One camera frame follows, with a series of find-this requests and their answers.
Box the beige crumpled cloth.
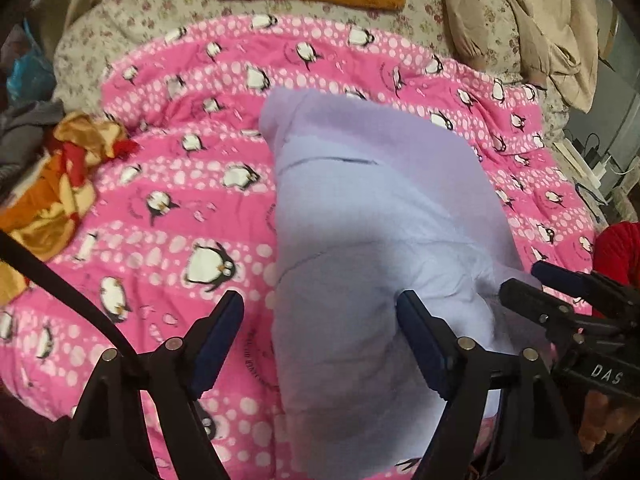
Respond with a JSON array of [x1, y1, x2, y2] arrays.
[[444, 0, 599, 113]]

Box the black cable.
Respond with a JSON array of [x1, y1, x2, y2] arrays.
[[0, 228, 147, 376]]

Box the grey striped garment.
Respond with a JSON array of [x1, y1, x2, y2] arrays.
[[0, 101, 64, 200]]

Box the person's right hand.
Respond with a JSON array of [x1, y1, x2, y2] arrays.
[[578, 390, 639, 454]]

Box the orange red yellow blanket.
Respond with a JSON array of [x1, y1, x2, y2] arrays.
[[0, 109, 141, 306]]

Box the lilac puffer jacket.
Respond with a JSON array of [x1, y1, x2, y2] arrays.
[[259, 88, 546, 479]]

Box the pink penguin blanket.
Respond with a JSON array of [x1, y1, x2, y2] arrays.
[[0, 13, 599, 480]]

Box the blue plastic bag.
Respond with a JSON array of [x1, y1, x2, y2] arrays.
[[4, 37, 56, 106]]

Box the floral bed sheet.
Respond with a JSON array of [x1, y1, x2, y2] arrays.
[[52, 0, 572, 146]]

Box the red sleeve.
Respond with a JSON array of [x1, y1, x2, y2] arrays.
[[592, 221, 640, 289]]

